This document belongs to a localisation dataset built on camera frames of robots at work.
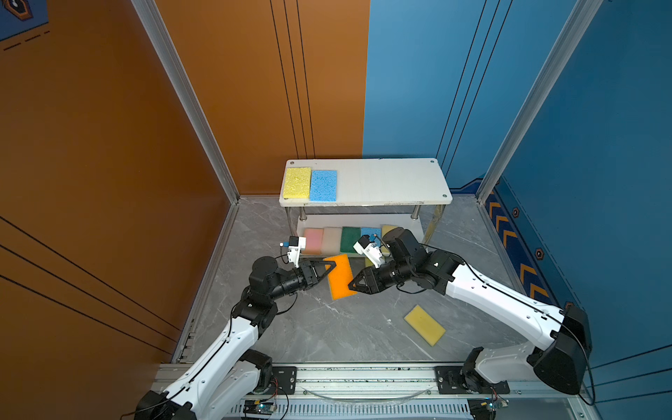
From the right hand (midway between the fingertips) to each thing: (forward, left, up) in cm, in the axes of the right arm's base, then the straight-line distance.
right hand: (350, 287), depth 69 cm
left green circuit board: (-24, +26, -23) cm, 42 cm away
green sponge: (+28, 0, -15) cm, 32 cm away
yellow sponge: (-3, -24, -22) cm, 32 cm away
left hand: (+5, +4, +3) cm, 7 cm away
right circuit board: (-23, -38, -22) cm, 50 cm away
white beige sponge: (+24, +7, -12) cm, 28 cm away
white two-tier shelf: (+23, -16, +12) cm, 30 cm away
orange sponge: (+3, +3, +1) cm, 4 cm away
